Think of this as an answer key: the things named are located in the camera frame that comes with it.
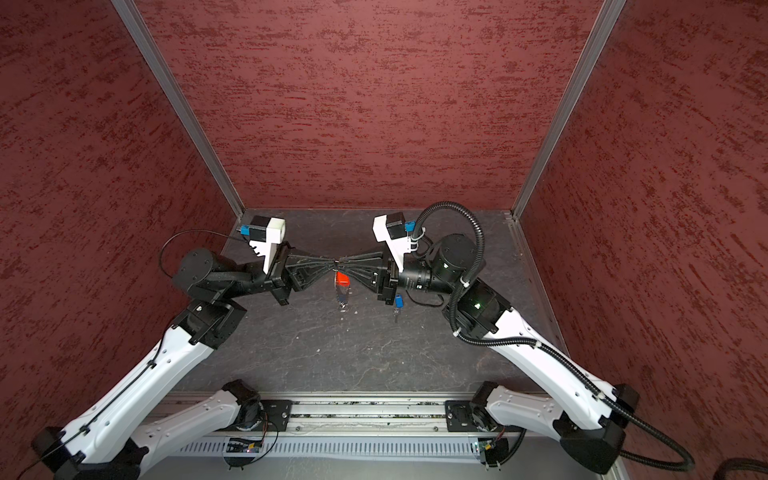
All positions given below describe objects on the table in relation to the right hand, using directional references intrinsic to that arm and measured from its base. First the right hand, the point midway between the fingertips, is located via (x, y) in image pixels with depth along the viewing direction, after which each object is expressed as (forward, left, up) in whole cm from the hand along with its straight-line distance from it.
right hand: (339, 273), depth 49 cm
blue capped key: (+17, -11, -44) cm, 48 cm away
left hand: (+1, +1, 0) cm, 1 cm away
